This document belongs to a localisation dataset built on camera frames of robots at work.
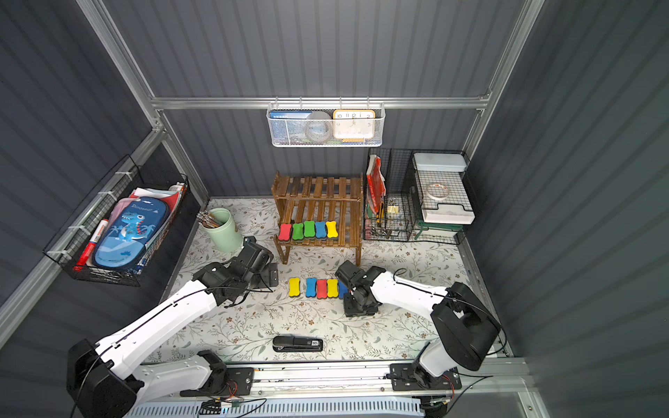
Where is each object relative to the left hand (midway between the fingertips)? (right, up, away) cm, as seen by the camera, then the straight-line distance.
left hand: (262, 272), depth 79 cm
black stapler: (+9, -20, -3) cm, 23 cm away
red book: (+40, +33, +37) cm, 64 cm away
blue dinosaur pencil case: (-29, +10, -16) cm, 34 cm away
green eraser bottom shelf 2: (+13, +13, +10) cm, 21 cm away
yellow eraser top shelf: (+8, -8, +13) cm, 17 cm away
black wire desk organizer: (+55, +26, +24) cm, 65 cm away
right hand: (+29, -13, +6) cm, 33 cm away
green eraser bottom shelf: (+10, +12, +8) cm, 17 cm away
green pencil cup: (-19, +10, +17) cm, 27 cm away
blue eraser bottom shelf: (+17, +13, +10) cm, 24 cm away
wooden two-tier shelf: (+16, +19, +20) cm, 32 cm away
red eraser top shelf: (+17, -8, +12) cm, 23 cm away
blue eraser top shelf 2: (+25, -8, +12) cm, 29 cm away
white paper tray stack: (+62, +26, +15) cm, 69 cm away
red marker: (-39, +8, -15) cm, 43 cm away
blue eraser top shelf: (+14, -8, +13) cm, 20 cm away
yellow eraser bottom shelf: (+21, +12, +10) cm, 26 cm away
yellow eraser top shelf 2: (+21, -8, +12) cm, 26 cm away
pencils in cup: (-23, +16, +12) cm, 31 cm away
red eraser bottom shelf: (+5, +12, +11) cm, 17 cm away
